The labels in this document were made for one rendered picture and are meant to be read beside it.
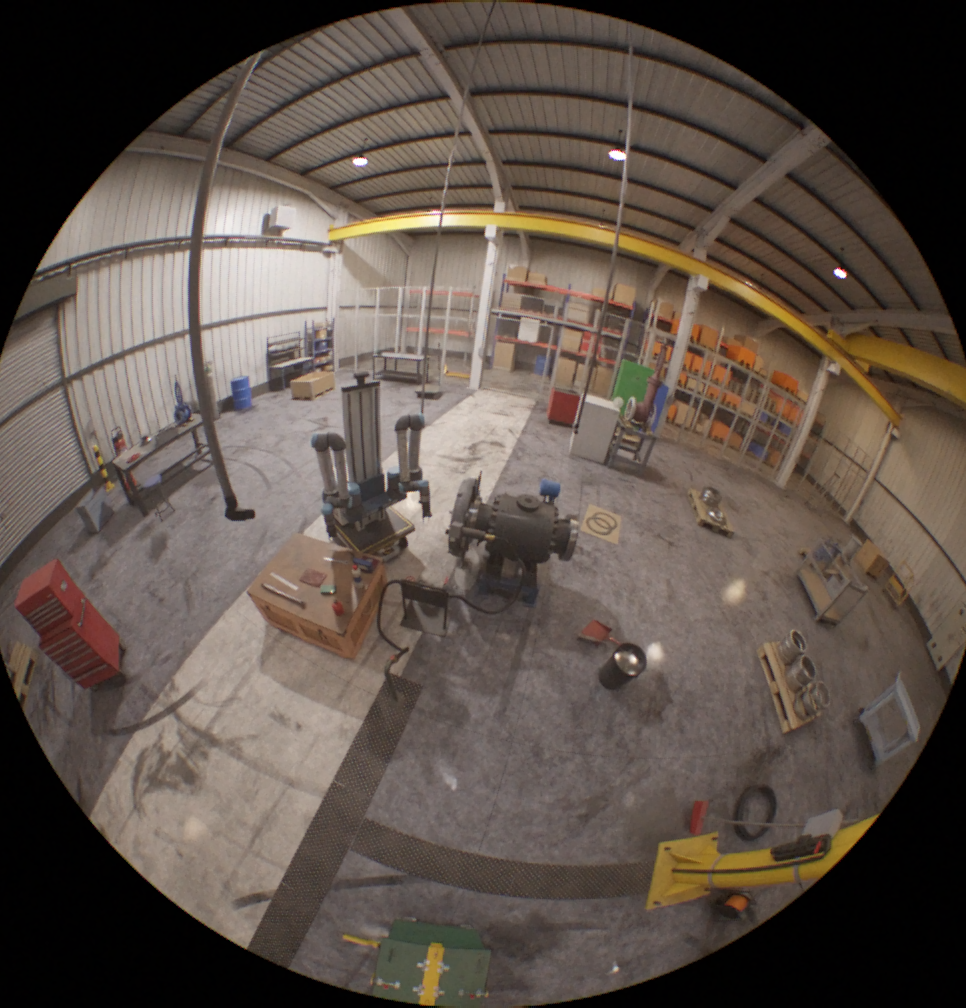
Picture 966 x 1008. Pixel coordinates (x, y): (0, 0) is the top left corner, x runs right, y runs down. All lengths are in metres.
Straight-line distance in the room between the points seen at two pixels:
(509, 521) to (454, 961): 3.16
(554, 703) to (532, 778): 0.66
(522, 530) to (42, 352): 9.50
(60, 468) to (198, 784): 7.29
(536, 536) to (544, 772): 1.92
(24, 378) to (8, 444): 1.28
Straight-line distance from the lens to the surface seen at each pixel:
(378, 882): 2.52
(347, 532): 3.20
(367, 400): 2.70
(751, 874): 2.51
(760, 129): 8.14
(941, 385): 11.51
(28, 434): 8.88
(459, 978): 2.23
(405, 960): 2.16
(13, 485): 9.09
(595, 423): 6.10
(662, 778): 2.94
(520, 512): 2.63
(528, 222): 9.78
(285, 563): 2.85
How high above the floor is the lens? 2.38
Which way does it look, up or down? 35 degrees down
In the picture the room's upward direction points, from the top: 9 degrees clockwise
